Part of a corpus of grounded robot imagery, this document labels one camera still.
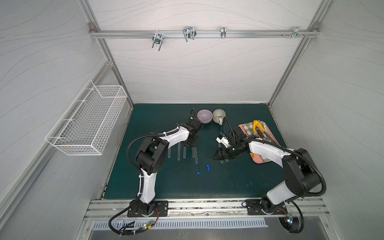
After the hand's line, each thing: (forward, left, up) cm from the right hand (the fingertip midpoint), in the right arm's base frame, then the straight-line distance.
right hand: (217, 157), depth 86 cm
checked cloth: (+25, -24, -5) cm, 35 cm away
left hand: (+10, +15, -4) cm, 18 cm away
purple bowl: (+33, +8, -3) cm, 34 cm away
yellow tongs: (+28, -29, -2) cm, 40 cm away
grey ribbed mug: (+30, -1, +2) cm, 30 cm away
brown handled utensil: (+21, -30, -5) cm, 37 cm away
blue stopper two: (-6, +5, -5) cm, 10 cm away
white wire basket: (0, +64, +27) cm, 69 cm away
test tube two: (+5, +24, -4) cm, 25 cm away
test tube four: (+5, +15, -4) cm, 16 cm away
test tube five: (+3, +13, -5) cm, 14 cm away
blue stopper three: (-5, +5, -4) cm, 8 cm away
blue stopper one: (-9, +11, -4) cm, 15 cm away
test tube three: (+5, +20, -4) cm, 21 cm away
